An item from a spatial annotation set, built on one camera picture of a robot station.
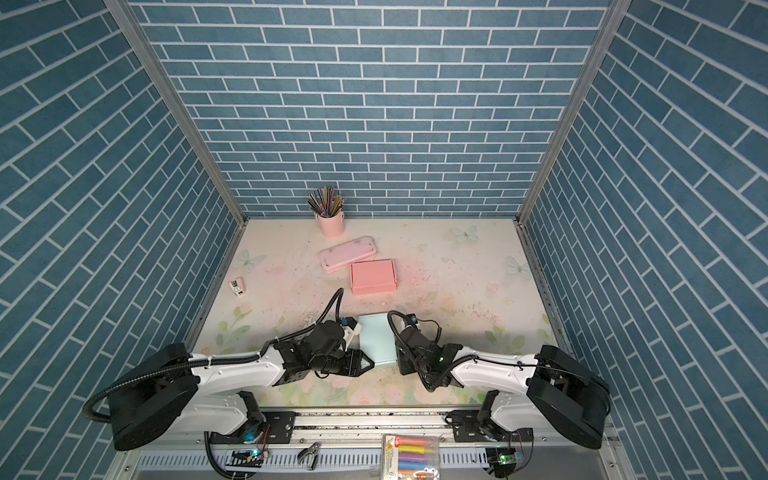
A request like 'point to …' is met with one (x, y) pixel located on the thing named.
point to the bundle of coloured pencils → (326, 202)
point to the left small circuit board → (245, 458)
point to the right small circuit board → (502, 455)
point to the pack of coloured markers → (410, 457)
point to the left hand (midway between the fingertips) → (370, 369)
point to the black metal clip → (311, 454)
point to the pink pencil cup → (334, 226)
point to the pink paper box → (375, 276)
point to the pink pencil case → (348, 252)
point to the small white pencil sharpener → (235, 288)
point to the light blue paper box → (377, 338)
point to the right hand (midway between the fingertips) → (395, 355)
